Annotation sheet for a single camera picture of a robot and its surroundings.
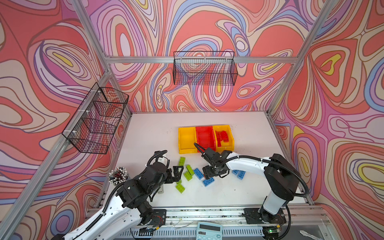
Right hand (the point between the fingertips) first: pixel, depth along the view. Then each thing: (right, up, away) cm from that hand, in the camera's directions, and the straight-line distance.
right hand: (212, 176), depth 87 cm
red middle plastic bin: (-3, +22, +15) cm, 27 cm away
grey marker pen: (-29, -5, -7) cm, 30 cm away
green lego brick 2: (-13, +4, +2) cm, 14 cm away
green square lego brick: (-14, +1, -1) cm, 15 cm away
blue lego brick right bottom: (+16, +1, -1) cm, 16 cm away
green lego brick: (-19, +8, +4) cm, 21 cm away
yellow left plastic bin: (-16, +22, +17) cm, 31 cm away
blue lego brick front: (-3, -2, -2) cm, 5 cm away
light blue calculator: (-4, -19, -19) cm, 27 cm away
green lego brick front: (-19, -4, -5) cm, 20 cm away
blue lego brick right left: (+13, +3, 0) cm, 14 cm away
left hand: (-20, +9, -14) cm, 26 cm away
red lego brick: (+7, +22, +14) cm, 28 cm away
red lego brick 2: (+10, +23, +14) cm, 29 cm away
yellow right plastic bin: (+9, +17, +9) cm, 21 cm away
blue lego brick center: (-8, +1, +1) cm, 8 cm away
